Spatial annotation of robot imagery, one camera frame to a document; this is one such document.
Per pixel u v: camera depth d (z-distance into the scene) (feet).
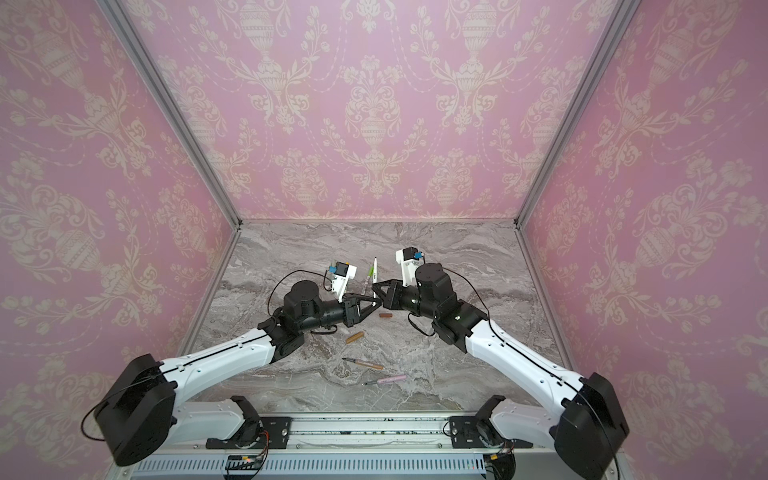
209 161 3.39
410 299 2.10
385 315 3.10
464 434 2.39
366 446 2.39
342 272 2.26
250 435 2.26
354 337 2.97
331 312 2.20
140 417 1.34
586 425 1.27
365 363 2.80
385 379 2.73
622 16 2.26
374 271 2.44
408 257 2.23
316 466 2.55
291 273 2.37
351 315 2.16
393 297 2.12
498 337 1.66
